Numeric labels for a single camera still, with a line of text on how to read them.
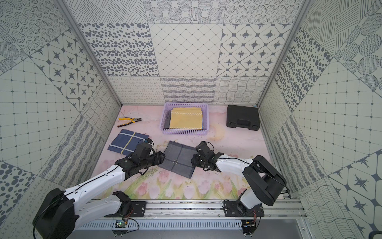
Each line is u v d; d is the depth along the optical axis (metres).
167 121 1.08
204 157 0.69
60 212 0.39
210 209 0.76
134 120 1.10
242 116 1.11
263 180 0.44
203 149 0.70
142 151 0.64
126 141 0.98
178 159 0.91
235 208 0.74
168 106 1.15
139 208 0.73
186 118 1.08
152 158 0.71
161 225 0.70
